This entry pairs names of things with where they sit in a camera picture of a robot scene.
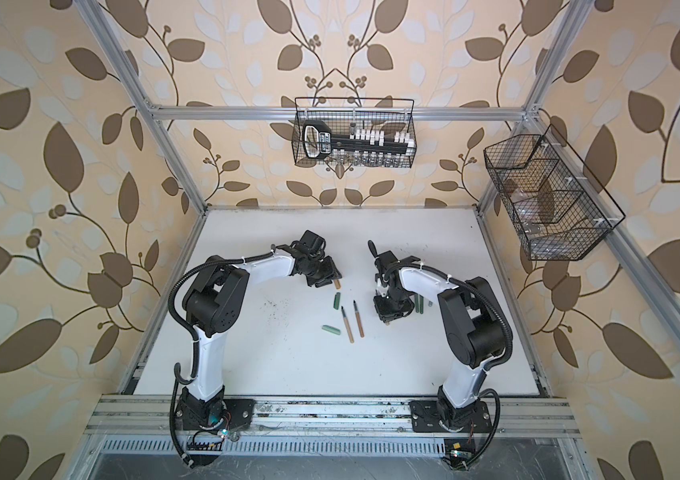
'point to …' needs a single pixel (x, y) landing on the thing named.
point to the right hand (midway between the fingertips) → (387, 321)
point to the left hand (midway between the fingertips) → (343, 274)
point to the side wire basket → (558, 209)
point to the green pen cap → (337, 301)
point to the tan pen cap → (337, 283)
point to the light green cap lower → (330, 329)
